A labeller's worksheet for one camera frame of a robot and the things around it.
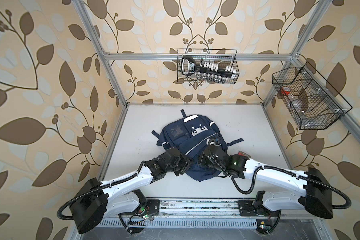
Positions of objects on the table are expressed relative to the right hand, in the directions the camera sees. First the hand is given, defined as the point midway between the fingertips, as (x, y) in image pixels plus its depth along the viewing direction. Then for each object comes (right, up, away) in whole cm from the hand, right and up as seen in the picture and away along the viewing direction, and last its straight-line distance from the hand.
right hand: (196, 158), depth 77 cm
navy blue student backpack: (-1, +10, +17) cm, 20 cm away
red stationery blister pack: (+30, -1, +17) cm, 35 cm away
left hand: (0, -2, +1) cm, 2 cm away
